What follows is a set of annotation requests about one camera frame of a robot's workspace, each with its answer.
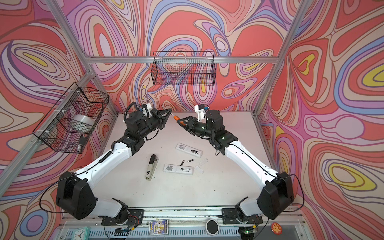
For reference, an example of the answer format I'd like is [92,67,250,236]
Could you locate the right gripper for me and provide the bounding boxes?
[175,114,214,138]

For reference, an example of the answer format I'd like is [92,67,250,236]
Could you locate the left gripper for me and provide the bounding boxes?
[137,108,172,141]

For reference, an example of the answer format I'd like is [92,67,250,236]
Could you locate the orange handled screwdriver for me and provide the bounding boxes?
[171,114,186,126]

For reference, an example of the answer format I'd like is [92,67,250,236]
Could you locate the white remote control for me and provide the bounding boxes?
[163,164,194,175]
[175,143,203,158]

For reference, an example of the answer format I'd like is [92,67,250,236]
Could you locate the white battery cover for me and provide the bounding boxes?
[195,166,204,174]
[199,159,208,166]

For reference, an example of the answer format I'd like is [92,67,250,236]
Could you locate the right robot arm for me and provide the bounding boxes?
[174,110,294,220]

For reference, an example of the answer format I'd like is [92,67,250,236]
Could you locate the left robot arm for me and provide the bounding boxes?
[56,104,172,225]

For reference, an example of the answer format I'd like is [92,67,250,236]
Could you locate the beige black stapler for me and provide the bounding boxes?
[145,154,159,181]

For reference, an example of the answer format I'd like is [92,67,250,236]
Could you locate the white tape roll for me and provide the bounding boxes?
[72,115,95,131]

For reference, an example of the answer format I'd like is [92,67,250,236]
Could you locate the small black item in basket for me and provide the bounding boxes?
[79,135,87,148]

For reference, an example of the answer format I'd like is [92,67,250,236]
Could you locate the round black white speaker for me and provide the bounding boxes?
[205,219,220,236]

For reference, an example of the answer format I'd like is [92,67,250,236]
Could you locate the colourful card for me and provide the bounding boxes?
[149,220,169,236]

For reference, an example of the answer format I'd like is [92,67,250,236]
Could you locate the red round badge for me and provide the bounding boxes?
[271,222,283,235]

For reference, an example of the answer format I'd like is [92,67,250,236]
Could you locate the small green clock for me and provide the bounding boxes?
[72,227,90,240]

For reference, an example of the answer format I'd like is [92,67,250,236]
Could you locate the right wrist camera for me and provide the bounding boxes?
[194,104,210,122]

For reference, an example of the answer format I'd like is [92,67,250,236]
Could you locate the black wire basket back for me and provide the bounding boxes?
[151,50,217,86]

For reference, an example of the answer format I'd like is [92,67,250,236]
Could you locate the black wire basket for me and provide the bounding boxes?
[151,50,217,86]
[33,83,110,154]

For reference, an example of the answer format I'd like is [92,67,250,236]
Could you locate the black wire basket left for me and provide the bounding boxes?
[33,83,110,154]

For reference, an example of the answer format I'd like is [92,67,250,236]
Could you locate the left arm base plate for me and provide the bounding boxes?
[102,209,145,227]

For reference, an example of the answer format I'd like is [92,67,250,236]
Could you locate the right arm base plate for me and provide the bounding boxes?
[218,208,263,226]

